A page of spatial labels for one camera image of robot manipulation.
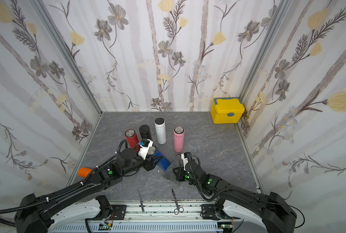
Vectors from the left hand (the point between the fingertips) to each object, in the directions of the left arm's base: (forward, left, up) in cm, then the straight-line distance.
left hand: (159, 154), depth 73 cm
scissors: (-22, -10, -21) cm, 32 cm away
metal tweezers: (-21, +10, -21) cm, 32 cm away
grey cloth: (-7, -5, -11) cm, 14 cm away
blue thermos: (-2, -2, -7) cm, 7 cm away
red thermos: (+12, +17, -4) cm, 22 cm away
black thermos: (+16, +9, -2) cm, 18 cm away
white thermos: (+20, +1, 0) cm, 20 cm away
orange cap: (+1, +50, -23) cm, 55 cm away
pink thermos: (+13, -10, -1) cm, 16 cm away
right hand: (-5, -7, -9) cm, 13 cm away
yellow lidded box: (+40, -48, -10) cm, 63 cm away
